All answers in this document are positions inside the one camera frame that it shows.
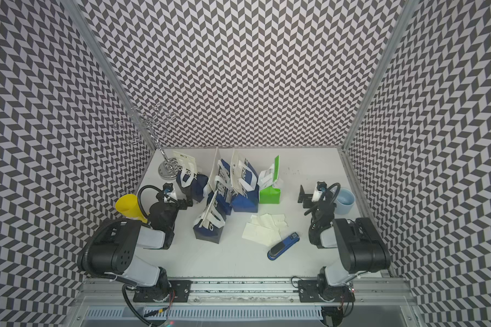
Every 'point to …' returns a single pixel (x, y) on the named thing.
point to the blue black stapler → (282, 246)
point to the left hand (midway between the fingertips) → (180, 187)
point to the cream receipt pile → (264, 229)
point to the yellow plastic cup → (127, 205)
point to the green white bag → (268, 193)
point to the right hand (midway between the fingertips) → (311, 188)
